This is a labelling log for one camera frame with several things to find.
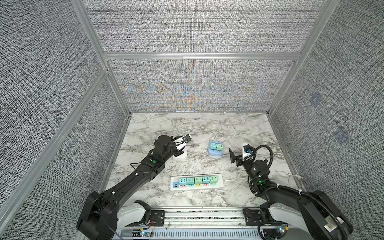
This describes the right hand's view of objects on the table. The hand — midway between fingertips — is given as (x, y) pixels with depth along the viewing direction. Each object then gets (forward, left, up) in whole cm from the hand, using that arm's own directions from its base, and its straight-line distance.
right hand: (238, 146), depth 83 cm
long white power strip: (-17, +36, -12) cm, 41 cm away
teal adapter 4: (-16, +19, -8) cm, 26 cm away
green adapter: (+4, +9, -8) cm, 13 cm away
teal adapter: (+5, +13, -7) cm, 16 cm away
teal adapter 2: (-17, +31, -7) cm, 36 cm away
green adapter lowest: (-16, +15, -8) cm, 23 cm away
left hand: (+2, +31, +6) cm, 32 cm away
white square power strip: (0, +31, -12) cm, 34 cm away
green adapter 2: (-17, +23, -7) cm, 29 cm away
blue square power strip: (+3, +11, -13) cm, 17 cm away
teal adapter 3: (-17, +27, -7) cm, 33 cm away
